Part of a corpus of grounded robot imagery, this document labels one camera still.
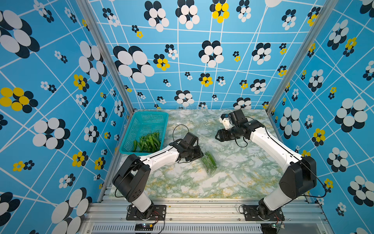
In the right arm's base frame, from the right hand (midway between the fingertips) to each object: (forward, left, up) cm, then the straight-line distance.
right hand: (221, 135), depth 85 cm
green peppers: (0, +44, -8) cm, 45 cm away
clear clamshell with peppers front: (+23, +4, -16) cm, 29 cm away
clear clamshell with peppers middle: (+34, +18, -13) cm, 40 cm away
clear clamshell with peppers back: (-13, +7, -9) cm, 17 cm away
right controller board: (-43, -21, -17) cm, 51 cm away
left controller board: (-43, +42, -19) cm, 63 cm away
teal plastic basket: (+12, +52, -15) cm, 55 cm away
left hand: (-8, +10, -8) cm, 15 cm away
